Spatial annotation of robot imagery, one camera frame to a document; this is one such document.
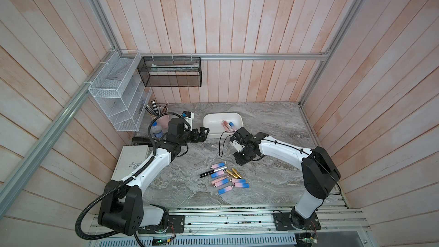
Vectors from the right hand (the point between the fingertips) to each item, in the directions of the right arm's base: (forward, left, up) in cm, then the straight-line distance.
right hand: (238, 160), depth 89 cm
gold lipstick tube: (-6, +1, -3) cm, 7 cm away
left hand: (+8, +19, +14) cm, 25 cm away
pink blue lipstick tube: (+26, +3, -2) cm, 26 cm away
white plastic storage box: (+27, +15, -1) cm, 31 cm away
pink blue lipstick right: (-10, 0, -3) cm, 10 cm away
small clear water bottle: (+14, +46, +7) cm, 48 cm away
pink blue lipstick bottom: (-15, +7, -2) cm, 17 cm away
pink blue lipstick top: (-3, +11, -3) cm, 12 cm away
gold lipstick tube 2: (-5, +5, -3) cm, 8 cm away
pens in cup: (+29, +50, +8) cm, 58 cm away
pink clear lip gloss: (+25, +6, -2) cm, 26 cm away
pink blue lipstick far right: (-12, -1, -3) cm, 13 cm away
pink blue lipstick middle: (-8, +13, -2) cm, 15 cm away
